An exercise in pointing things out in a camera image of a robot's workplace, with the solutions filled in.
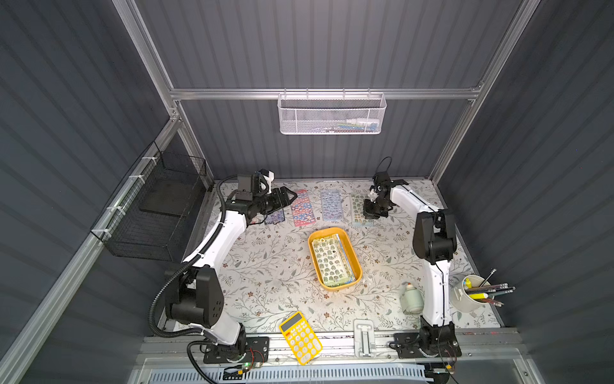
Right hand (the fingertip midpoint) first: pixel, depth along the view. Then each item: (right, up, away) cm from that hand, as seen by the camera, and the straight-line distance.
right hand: (368, 215), depth 103 cm
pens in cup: (+29, -22, -30) cm, 47 cm away
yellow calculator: (-28, -38, -28) cm, 54 cm away
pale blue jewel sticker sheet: (-15, +4, +9) cm, 18 cm away
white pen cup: (+23, -24, -27) cm, 43 cm away
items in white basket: (-7, +35, -11) cm, 38 cm away
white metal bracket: (-8, -37, -29) cm, 48 cm away
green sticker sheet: (-16, -18, -13) cm, 28 cm away
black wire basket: (-74, +1, -29) cm, 79 cm away
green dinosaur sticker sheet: (-4, -1, +5) cm, 6 cm away
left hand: (-31, +7, -20) cm, 38 cm away
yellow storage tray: (-23, -7, -7) cm, 25 cm away
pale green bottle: (+8, -26, -26) cm, 38 cm away
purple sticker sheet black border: (-41, -1, +5) cm, 41 cm away
